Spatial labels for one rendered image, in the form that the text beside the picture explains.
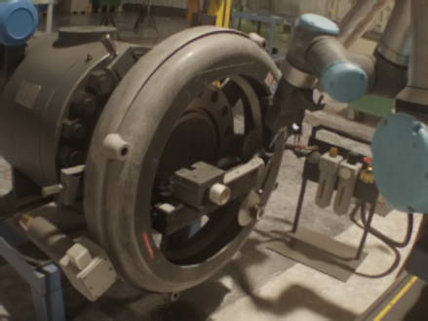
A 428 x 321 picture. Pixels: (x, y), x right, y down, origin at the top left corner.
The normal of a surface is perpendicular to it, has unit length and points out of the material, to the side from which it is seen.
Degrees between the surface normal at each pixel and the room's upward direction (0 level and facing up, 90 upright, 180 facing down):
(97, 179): 80
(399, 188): 95
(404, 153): 95
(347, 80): 114
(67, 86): 50
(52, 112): 66
